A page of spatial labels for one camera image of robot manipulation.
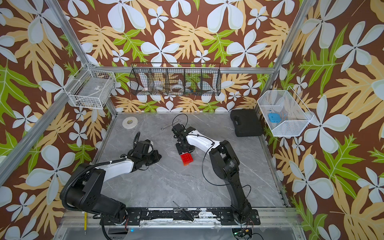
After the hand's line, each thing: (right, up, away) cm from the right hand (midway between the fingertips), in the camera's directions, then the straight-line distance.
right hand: (182, 149), depth 96 cm
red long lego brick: (+3, -5, -5) cm, 7 cm away
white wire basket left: (-52, +37, -11) cm, 65 cm away
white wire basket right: (+60, +21, -14) cm, 65 cm away
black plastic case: (+45, +18, +10) cm, 50 cm away
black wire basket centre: (-5, +47, +1) cm, 47 cm away
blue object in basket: (+53, +20, -14) cm, 58 cm away
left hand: (-12, -2, -3) cm, 13 cm away
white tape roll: (-42, +18, +19) cm, 49 cm away
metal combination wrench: (-16, +15, +15) cm, 26 cm away
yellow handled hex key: (-47, -32, -23) cm, 61 cm away
